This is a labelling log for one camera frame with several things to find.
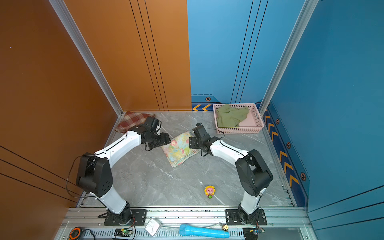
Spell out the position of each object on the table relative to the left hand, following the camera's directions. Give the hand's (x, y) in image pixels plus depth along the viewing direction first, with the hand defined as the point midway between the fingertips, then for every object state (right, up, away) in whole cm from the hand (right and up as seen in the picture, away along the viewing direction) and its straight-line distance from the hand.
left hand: (167, 140), depth 90 cm
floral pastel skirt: (+5, -7, +6) cm, 11 cm away
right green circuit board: (+48, -40, -21) cm, 66 cm away
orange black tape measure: (-37, -40, -23) cm, 59 cm away
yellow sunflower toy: (+25, -25, -13) cm, 38 cm away
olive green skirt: (+42, +16, +22) cm, 50 cm away
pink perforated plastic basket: (+61, +11, +23) cm, 67 cm away
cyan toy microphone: (+13, -38, -23) cm, 46 cm away
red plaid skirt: (-31, +14, +22) cm, 40 cm away
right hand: (+16, -1, +2) cm, 16 cm away
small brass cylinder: (+31, -38, -22) cm, 54 cm away
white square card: (-3, -39, -20) cm, 44 cm away
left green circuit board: (-17, -42, -19) cm, 49 cm away
